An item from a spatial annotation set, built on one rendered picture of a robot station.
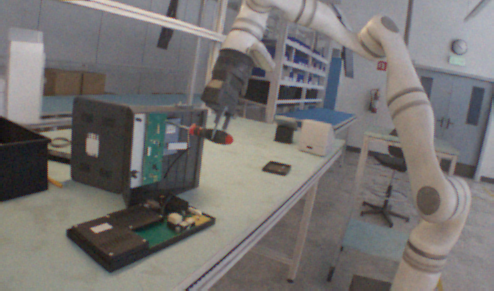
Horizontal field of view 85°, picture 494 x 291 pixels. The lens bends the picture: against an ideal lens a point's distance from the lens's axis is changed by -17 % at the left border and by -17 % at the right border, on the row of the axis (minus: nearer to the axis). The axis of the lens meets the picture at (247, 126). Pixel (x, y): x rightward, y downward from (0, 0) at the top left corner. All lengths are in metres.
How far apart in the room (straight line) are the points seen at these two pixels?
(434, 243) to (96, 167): 0.74
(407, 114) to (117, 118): 0.62
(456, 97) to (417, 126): 6.63
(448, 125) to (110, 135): 6.95
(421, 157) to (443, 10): 6.82
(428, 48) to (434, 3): 0.97
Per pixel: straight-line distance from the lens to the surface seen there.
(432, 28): 7.31
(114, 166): 0.75
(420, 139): 0.68
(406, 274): 0.73
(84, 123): 0.78
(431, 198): 0.65
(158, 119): 0.69
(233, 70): 0.63
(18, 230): 0.63
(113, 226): 0.58
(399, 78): 0.74
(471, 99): 7.38
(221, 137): 0.60
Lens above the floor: 1.31
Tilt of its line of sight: 9 degrees down
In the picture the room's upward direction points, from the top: 9 degrees clockwise
